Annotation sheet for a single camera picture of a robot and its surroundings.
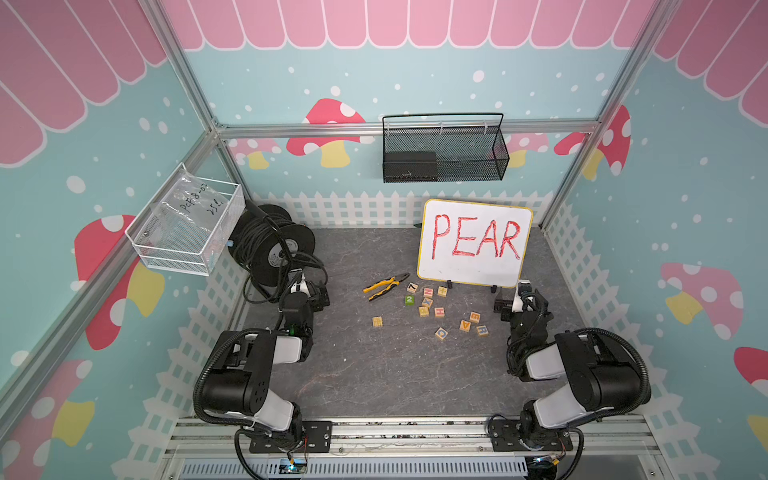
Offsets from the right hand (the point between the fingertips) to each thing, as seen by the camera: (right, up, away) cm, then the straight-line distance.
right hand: (519, 289), depth 89 cm
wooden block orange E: (-12, -10, +5) cm, 16 cm away
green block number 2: (-33, -5, +10) cm, 34 cm away
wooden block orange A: (-16, -12, +3) cm, 20 cm away
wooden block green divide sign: (-43, -11, +5) cm, 45 cm away
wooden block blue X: (-27, -6, +8) cm, 29 cm away
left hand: (-65, 0, +4) cm, 65 cm away
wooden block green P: (-28, -8, +7) cm, 30 cm away
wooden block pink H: (-23, -8, +7) cm, 25 cm away
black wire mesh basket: (-20, +44, +5) cm, 49 cm away
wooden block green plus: (-21, -2, +11) cm, 24 cm away
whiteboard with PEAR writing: (-12, +14, +8) cm, 20 cm away
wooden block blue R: (-10, -13, +2) cm, 17 cm away
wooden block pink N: (-26, -2, +10) cm, 28 cm away
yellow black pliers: (-40, 0, +13) cm, 42 cm away
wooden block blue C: (-23, -14, +2) cm, 27 cm away
